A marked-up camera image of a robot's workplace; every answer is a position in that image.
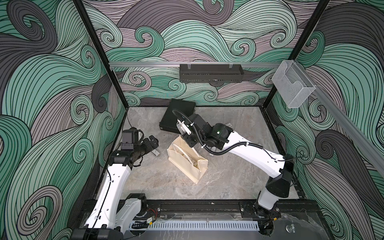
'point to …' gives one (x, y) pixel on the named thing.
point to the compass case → (156, 152)
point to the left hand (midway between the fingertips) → (151, 142)
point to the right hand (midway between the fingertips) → (185, 134)
